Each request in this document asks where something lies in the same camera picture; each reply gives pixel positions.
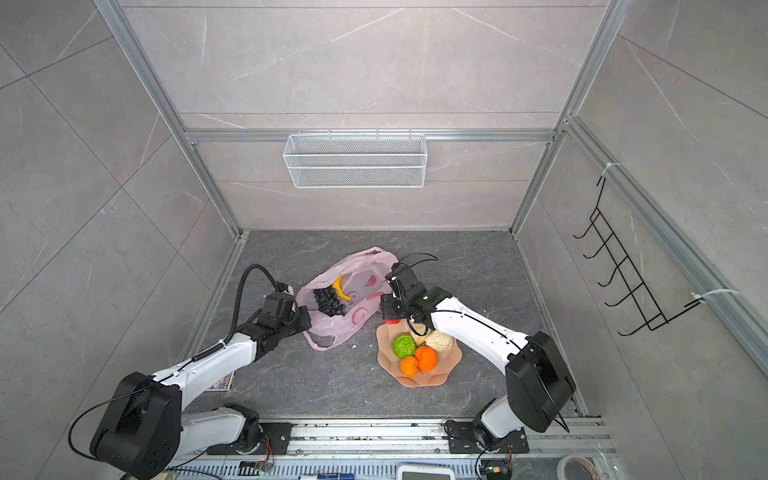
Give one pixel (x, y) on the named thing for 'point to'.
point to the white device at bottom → (426, 472)
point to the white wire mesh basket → (355, 161)
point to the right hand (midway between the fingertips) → (388, 303)
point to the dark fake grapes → (328, 302)
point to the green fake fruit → (404, 346)
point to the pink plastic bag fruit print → (362, 278)
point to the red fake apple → (392, 321)
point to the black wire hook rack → (653, 315)
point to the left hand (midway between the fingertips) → (308, 308)
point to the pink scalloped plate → (445, 361)
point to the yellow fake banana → (337, 286)
